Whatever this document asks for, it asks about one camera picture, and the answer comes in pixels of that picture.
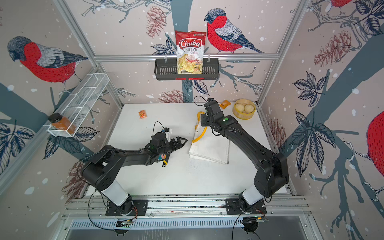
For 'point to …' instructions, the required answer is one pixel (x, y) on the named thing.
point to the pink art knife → (163, 156)
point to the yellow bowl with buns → (244, 109)
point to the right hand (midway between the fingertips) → (204, 116)
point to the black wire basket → (166, 69)
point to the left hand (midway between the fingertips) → (186, 140)
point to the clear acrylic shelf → (79, 106)
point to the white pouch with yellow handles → (207, 145)
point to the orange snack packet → (142, 114)
